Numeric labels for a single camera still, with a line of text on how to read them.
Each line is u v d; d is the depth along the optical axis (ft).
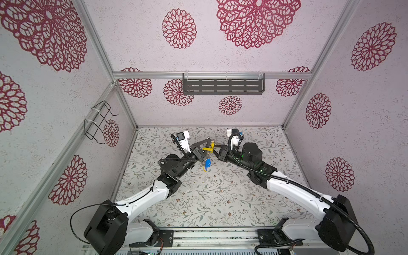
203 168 2.43
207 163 2.34
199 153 2.01
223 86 3.27
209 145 2.21
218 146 2.19
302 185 1.57
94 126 2.46
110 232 1.32
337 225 1.34
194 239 2.49
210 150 2.18
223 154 2.04
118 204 1.45
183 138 2.05
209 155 2.19
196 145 2.19
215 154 2.22
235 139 2.17
